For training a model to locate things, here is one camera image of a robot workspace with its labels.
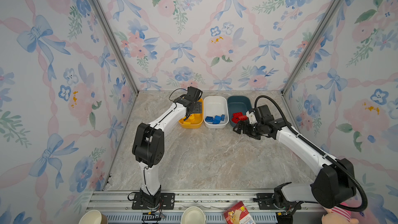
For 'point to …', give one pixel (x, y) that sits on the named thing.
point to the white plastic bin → (214, 106)
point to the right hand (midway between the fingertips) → (239, 130)
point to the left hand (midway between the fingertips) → (194, 105)
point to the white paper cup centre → (193, 215)
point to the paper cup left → (93, 216)
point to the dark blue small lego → (223, 117)
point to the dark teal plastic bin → (238, 103)
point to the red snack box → (238, 213)
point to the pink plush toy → (337, 215)
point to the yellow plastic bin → (194, 120)
